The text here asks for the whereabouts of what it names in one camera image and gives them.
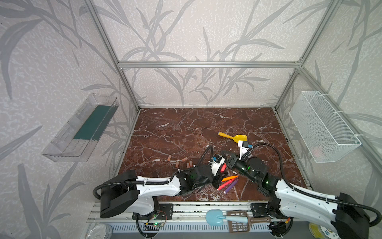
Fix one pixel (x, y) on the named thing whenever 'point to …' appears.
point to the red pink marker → (223, 168)
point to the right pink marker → (226, 184)
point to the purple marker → (231, 185)
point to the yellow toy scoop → (237, 138)
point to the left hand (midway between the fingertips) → (228, 169)
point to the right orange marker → (229, 178)
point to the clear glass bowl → (100, 231)
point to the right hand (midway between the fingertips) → (220, 148)
